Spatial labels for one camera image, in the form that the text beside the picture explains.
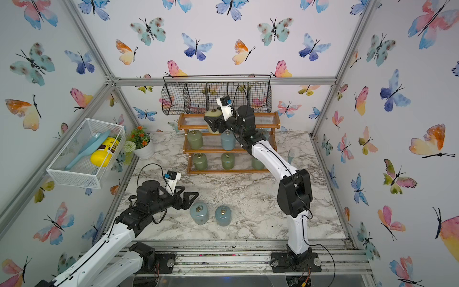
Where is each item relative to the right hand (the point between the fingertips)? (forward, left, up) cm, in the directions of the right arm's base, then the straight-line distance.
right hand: (212, 109), depth 77 cm
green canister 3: (-4, -5, -31) cm, 32 cm away
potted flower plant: (+2, +43, -27) cm, 51 cm away
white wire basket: (-23, +47, -7) cm, 53 cm away
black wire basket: (+23, +13, -8) cm, 27 cm away
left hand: (-26, +8, -23) cm, 36 cm away
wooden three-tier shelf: (-3, +4, -25) cm, 25 cm away
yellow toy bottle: (-22, +41, -7) cm, 47 cm away
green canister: (-1, +10, -17) cm, 20 cm away
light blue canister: (-33, +4, -30) cm, 45 cm away
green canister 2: (-5, +10, -31) cm, 33 cm away
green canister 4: (-5, -21, -32) cm, 38 cm away
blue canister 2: (-2, -6, -17) cm, 18 cm away
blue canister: (-34, -6, -31) cm, 46 cm away
